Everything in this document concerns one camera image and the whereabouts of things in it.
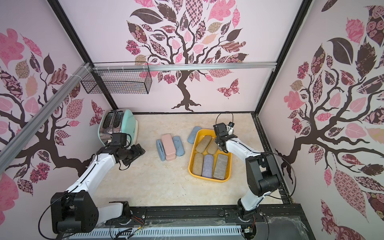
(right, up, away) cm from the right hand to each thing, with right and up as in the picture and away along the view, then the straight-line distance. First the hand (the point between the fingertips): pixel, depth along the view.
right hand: (224, 137), depth 94 cm
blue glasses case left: (-41, -8, -2) cm, 42 cm away
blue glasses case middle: (-30, -7, +2) cm, 31 cm away
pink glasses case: (-36, -7, +1) cm, 37 cm away
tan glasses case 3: (-7, -7, +1) cm, 10 cm away
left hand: (-51, -11, -9) cm, 53 cm away
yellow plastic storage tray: (-16, +1, +7) cm, 17 cm away
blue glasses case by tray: (-22, -1, +7) cm, 23 cm away
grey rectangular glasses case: (-4, -19, -8) cm, 21 cm away
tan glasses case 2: (-13, -5, +3) cm, 15 cm away
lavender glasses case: (-12, -18, -8) cm, 23 cm away
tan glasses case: (-17, -16, -5) cm, 24 cm away
